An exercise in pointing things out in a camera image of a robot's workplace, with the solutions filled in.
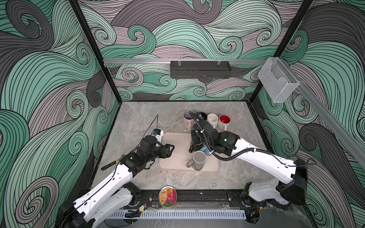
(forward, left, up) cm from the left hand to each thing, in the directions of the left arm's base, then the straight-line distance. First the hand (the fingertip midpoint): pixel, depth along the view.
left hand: (170, 145), depth 76 cm
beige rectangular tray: (-4, -4, -15) cm, 16 cm away
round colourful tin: (-22, +1, -12) cm, 26 cm away
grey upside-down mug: (-6, -16, -5) cm, 17 cm away
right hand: (+5, -12, +7) cm, 14 cm away
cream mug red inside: (+27, -38, -12) cm, 48 cm away
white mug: (+28, -30, -12) cm, 43 cm away
